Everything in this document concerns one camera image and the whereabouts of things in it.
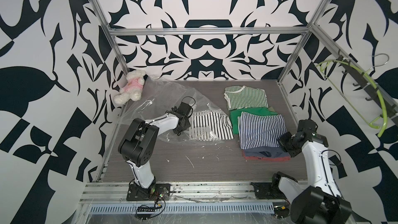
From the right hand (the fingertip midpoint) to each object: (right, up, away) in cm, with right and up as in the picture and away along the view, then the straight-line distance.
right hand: (278, 140), depth 81 cm
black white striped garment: (-37, +5, +15) cm, 40 cm away
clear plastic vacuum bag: (-68, +23, +22) cm, 75 cm away
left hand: (-50, +6, +16) cm, 53 cm away
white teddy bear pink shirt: (-84, +28, +21) cm, 91 cm away
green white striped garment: (-12, +23, +27) cm, 37 cm away
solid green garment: (0, +14, +16) cm, 21 cm away
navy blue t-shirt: (-3, -6, 0) cm, 7 cm away
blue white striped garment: (-9, +4, +4) cm, 10 cm away
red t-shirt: (-4, -10, +1) cm, 11 cm away
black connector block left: (-65, -30, -8) cm, 72 cm away
